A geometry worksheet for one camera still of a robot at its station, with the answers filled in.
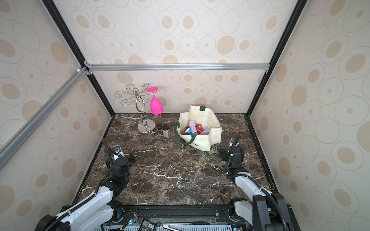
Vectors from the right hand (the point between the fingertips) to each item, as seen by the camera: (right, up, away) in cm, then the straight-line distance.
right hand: (236, 149), depth 88 cm
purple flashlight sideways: (-18, +11, +6) cm, 22 cm away
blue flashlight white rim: (-29, +11, +8) cm, 32 cm away
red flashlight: (-32, +10, +9) cm, 34 cm away
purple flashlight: (-26, +12, +8) cm, 30 cm away
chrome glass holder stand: (-63, +15, +21) cm, 68 cm away
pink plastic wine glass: (-51, +28, +5) cm, 58 cm away
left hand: (-67, 0, -5) cm, 67 cm away
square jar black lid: (-45, +10, +12) cm, 48 cm away
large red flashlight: (-22, +13, +13) cm, 29 cm away
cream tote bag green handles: (-18, +21, +9) cm, 29 cm away
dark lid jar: (-50, +12, +12) cm, 53 cm away
